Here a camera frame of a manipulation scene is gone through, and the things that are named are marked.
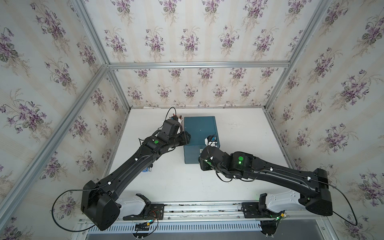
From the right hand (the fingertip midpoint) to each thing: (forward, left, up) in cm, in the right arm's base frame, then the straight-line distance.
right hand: (201, 160), depth 70 cm
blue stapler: (+2, +31, -18) cm, 36 cm away
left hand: (+12, +6, +1) cm, 13 cm away
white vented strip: (-24, -8, -24) cm, 35 cm away
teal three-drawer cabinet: (+18, +1, +2) cm, 18 cm away
